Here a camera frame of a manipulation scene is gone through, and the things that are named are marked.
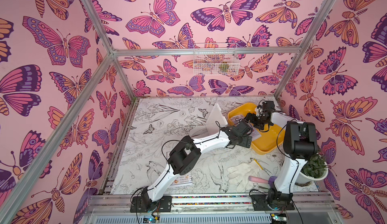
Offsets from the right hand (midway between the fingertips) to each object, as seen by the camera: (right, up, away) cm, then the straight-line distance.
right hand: (250, 121), depth 102 cm
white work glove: (-13, -28, -20) cm, 37 cm away
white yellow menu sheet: (-44, -30, -20) cm, 57 cm away
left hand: (-7, -10, -13) cm, 18 cm away
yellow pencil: (-2, -21, -14) cm, 26 cm away
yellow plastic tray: (+9, -11, -11) cm, 18 cm away
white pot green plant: (+19, -19, -33) cm, 42 cm away
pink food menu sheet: (+3, -8, -2) cm, 8 cm away
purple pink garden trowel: (+3, -30, -22) cm, 37 cm away
